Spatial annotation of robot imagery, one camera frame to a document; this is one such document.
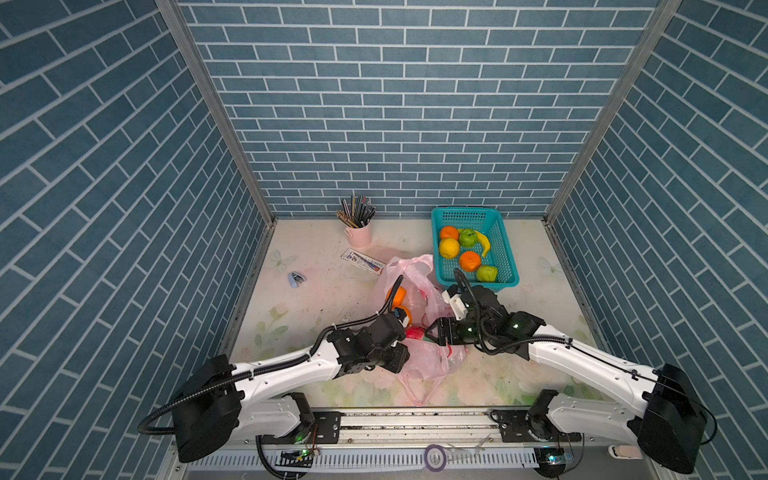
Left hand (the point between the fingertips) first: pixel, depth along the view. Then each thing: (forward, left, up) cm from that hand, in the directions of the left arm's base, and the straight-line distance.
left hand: (406, 357), depth 79 cm
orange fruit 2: (+33, -24, -1) cm, 41 cm away
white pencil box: (+36, +14, -5) cm, 39 cm away
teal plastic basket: (+50, -33, +1) cm, 60 cm away
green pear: (+27, -28, 0) cm, 39 cm away
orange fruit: (+47, -18, -2) cm, 51 cm away
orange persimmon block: (+19, +2, 0) cm, 19 cm away
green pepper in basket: (+43, -24, -1) cm, 49 cm away
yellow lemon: (+39, -17, -1) cm, 42 cm away
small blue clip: (+30, +37, -6) cm, 48 cm away
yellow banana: (+44, -31, -3) cm, 54 cm away
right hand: (+5, -6, +6) cm, 10 cm away
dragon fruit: (+6, -3, +2) cm, 7 cm away
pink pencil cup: (+43, +15, 0) cm, 45 cm away
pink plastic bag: (-2, -6, +1) cm, 7 cm away
